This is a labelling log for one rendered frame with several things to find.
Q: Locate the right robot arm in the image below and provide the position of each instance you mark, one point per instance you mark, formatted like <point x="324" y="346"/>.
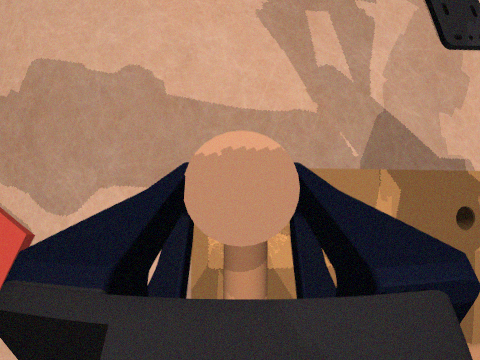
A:
<point x="459" y="27"/>

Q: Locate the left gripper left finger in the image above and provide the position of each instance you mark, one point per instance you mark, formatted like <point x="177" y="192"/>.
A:
<point x="114" y="249"/>

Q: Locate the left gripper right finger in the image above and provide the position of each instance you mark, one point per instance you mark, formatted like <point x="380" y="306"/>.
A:
<point x="371" y="252"/>

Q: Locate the red flat rectangular block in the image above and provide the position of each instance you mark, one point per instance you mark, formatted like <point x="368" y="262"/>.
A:
<point x="14" y="238"/>

